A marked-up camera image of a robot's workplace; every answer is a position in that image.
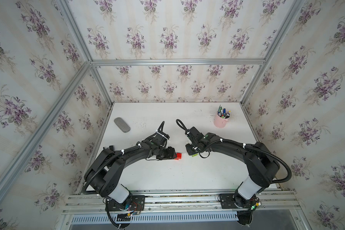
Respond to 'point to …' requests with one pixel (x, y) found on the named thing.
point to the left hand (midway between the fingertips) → (174, 156)
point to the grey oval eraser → (121, 124)
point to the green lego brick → (192, 155)
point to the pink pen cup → (221, 118)
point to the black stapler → (111, 147)
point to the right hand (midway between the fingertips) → (191, 150)
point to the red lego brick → (178, 156)
